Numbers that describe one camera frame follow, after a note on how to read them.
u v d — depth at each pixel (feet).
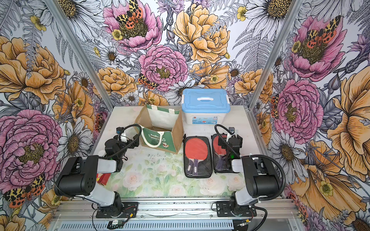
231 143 2.35
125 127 2.55
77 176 1.53
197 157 3.09
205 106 3.20
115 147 2.37
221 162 2.98
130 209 2.44
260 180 1.49
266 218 2.21
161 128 3.45
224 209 2.43
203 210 2.49
